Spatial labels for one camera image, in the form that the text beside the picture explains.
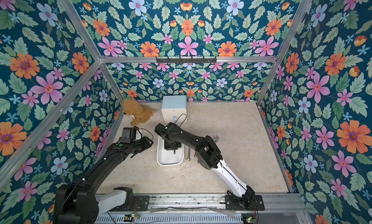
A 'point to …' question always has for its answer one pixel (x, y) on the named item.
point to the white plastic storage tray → (167, 157)
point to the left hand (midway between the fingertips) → (153, 141)
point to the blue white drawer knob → (175, 117)
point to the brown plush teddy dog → (140, 113)
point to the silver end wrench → (195, 155)
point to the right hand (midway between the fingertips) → (172, 148)
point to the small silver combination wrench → (189, 157)
